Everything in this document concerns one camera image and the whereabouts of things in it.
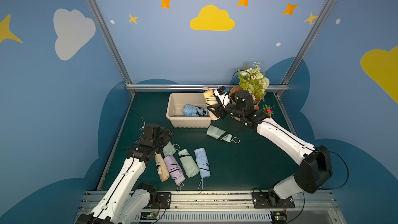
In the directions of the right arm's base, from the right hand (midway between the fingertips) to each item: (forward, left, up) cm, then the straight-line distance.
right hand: (213, 102), depth 78 cm
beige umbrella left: (-27, +25, -23) cm, 44 cm away
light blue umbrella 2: (+12, +7, -24) cm, 28 cm away
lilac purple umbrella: (-28, +18, -25) cm, 41 cm away
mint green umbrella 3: (-16, +24, -25) cm, 38 cm away
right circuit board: (-44, -34, -31) cm, 64 cm away
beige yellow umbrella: (-2, +1, +4) cm, 4 cm away
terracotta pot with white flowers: (+18, -24, 0) cm, 30 cm away
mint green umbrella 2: (-24, +11, -27) cm, 38 cm away
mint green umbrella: (-3, -5, -26) cm, 27 cm away
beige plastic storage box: (+18, +25, -21) cm, 38 cm away
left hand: (-12, +22, -12) cm, 28 cm away
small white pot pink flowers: (+5, -32, -11) cm, 35 cm away
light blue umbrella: (+12, +15, -23) cm, 30 cm away
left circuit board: (-47, +28, -29) cm, 62 cm away
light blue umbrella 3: (-26, +3, -26) cm, 37 cm away
